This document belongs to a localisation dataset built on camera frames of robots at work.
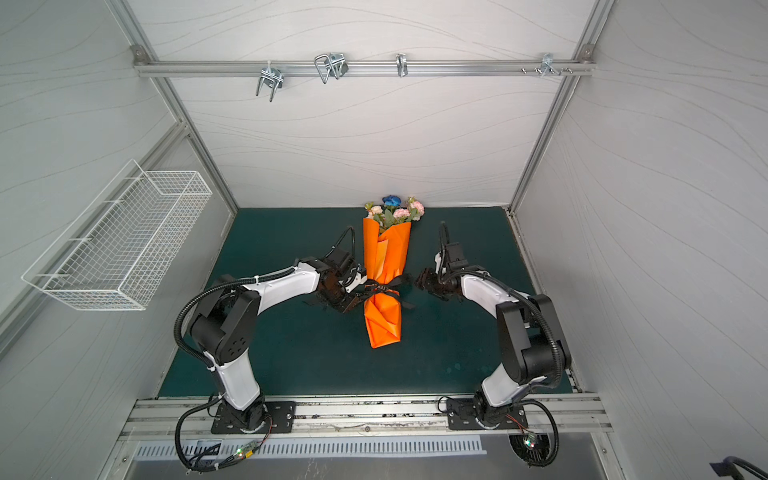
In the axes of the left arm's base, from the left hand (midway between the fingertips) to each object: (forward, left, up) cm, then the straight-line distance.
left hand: (354, 302), depth 92 cm
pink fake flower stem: (+38, -20, +2) cm, 43 cm away
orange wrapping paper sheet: (+16, -9, +5) cm, 20 cm away
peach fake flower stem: (+38, -4, +3) cm, 38 cm away
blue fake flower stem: (+40, -11, +6) cm, 42 cm away
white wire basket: (-4, +52, +30) cm, 60 cm away
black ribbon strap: (+5, -9, +3) cm, 11 cm away
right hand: (+7, -23, +3) cm, 24 cm away
